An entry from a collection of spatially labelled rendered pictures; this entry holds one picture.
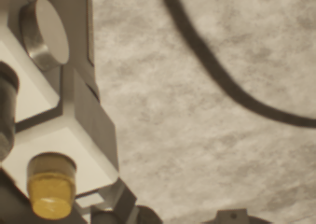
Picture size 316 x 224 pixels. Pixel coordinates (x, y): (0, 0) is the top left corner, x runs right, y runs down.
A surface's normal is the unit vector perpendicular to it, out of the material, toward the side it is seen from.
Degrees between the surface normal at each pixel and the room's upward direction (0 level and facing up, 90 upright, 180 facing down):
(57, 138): 0
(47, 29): 90
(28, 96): 0
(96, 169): 0
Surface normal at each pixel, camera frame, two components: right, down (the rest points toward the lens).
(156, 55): 0.11, 0.73
